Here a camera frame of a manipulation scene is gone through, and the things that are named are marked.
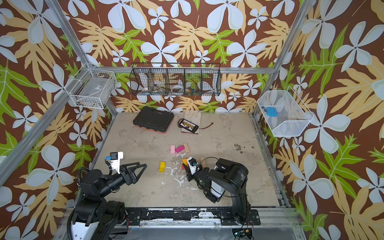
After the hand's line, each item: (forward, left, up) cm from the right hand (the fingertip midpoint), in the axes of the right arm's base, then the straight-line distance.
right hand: (184, 163), depth 87 cm
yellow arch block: (+1, +14, -5) cm, 15 cm away
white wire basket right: (+15, -59, +24) cm, 65 cm away
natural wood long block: (+1, -10, +4) cm, 11 cm away
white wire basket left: (+34, +54, +29) cm, 70 cm away
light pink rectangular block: (+12, +8, -5) cm, 16 cm away
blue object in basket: (+22, -51, +20) cm, 59 cm away
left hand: (-9, +18, +19) cm, 28 cm away
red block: (-1, +1, -4) cm, 5 cm away
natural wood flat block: (+12, -2, -5) cm, 13 cm away
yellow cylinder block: (0, 0, +2) cm, 2 cm away
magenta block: (+13, +3, -5) cm, 14 cm away
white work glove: (+41, -7, -4) cm, 42 cm away
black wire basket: (+48, +5, +25) cm, 55 cm away
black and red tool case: (+35, +23, 0) cm, 42 cm away
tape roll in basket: (+45, +5, +22) cm, 50 cm away
